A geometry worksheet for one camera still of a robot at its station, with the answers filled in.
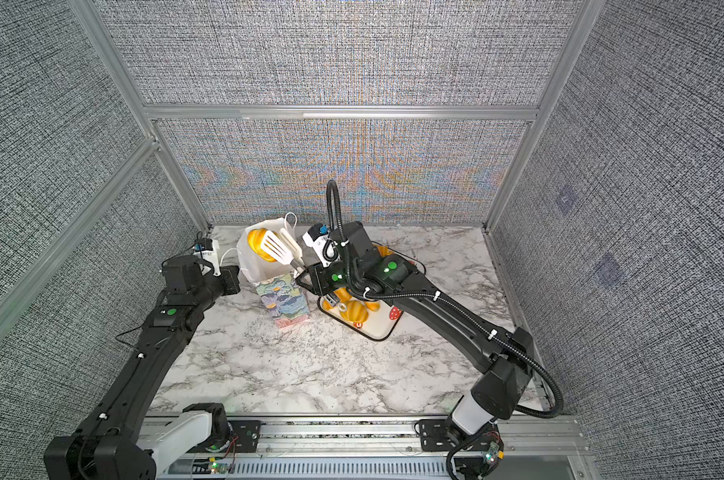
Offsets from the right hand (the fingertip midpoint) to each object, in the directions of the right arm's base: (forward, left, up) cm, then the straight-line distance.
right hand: (302, 276), depth 69 cm
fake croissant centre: (+8, -17, -27) cm, 33 cm away
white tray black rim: (+5, -16, -29) cm, 34 cm away
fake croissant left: (+8, -2, -26) cm, 28 cm away
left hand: (+8, +19, -7) cm, 22 cm away
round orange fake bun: (+6, +11, +6) cm, 14 cm away
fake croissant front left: (+5, -12, -24) cm, 28 cm away
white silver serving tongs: (+3, +4, +6) cm, 8 cm away
